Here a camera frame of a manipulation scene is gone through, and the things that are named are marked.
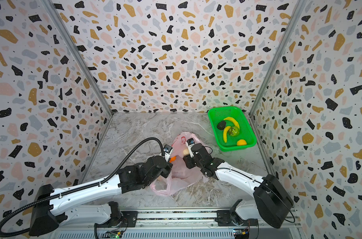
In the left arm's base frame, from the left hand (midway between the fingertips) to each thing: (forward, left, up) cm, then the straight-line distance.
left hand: (172, 159), depth 74 cm
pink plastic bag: (-1, -3, -19) cm, 19 cm away
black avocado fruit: (+35, -32, -15) cm, 50 cm away
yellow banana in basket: (+41, -43, -17) cm, 62 cm away
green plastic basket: (+50, -31, -19) cm, 62 cm away
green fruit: (+28, -40, -13) cm, 51 cm away
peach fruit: (+7, -6, -4) cm, 10 cm away
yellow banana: (+29, -35, -17) cm, 48 cm away
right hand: (+6, -7, -8) cm, 13 cm away
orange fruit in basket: (+20, -44, -16) cm, 51 cm away
